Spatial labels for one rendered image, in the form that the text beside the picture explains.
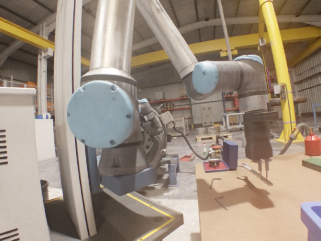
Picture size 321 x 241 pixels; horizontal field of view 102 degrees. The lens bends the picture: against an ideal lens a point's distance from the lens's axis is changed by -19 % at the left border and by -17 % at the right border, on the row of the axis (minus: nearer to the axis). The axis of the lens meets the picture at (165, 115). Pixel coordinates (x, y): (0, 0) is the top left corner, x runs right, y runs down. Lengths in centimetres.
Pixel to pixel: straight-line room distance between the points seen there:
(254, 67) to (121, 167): 50
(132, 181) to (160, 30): 54
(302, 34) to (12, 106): 1534
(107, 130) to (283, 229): 42
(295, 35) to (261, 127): 1458
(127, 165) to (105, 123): 22
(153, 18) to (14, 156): 61
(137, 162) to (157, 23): 50
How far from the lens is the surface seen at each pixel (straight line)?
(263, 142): 52
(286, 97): 433
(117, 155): 53
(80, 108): 36
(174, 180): 188
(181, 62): 58
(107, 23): 46
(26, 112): 50
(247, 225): 43
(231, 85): 46
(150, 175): 57
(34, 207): 53
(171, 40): 60
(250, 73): 49
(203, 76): 43
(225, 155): 92
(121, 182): 52
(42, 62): 1027
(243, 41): 1352
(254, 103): 48
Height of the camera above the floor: 72
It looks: 3 degrees up
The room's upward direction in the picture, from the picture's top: 6 degrees counter-clockwise
